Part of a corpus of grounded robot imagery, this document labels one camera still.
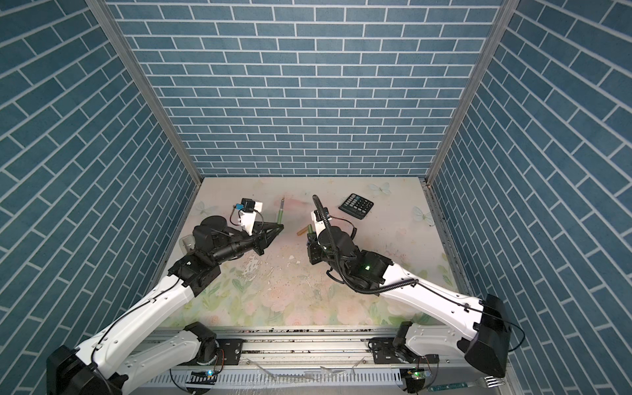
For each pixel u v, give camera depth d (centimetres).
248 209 60
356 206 108
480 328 40
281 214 69
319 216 60
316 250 63
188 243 95
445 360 72
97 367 39
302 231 102
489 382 68
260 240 62
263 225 66
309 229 66
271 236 68
